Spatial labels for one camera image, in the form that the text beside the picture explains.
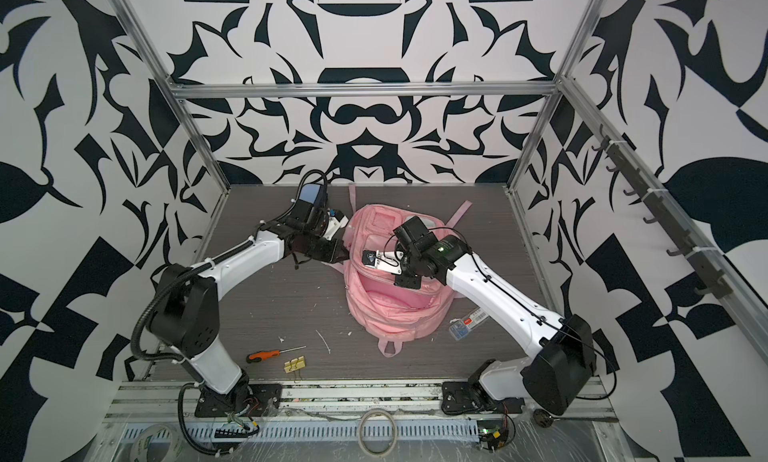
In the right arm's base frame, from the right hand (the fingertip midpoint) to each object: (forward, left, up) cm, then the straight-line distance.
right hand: (397, 262), depth 78 cm
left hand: (+7, +13, -5) cm, 16 cm away
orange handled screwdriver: (-19, +37, -16) cm, 44 cm away
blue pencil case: (+40, +32, -15) cm, 53 cm away
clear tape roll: (-38, +2, -16) cm, 41 cm away
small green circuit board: (-35, -22, -20) cm, 46 cm away
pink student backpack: (-7, +7, -9) cm, 13 cm away
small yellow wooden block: (-21, +27, -16) cm, 37 cm away
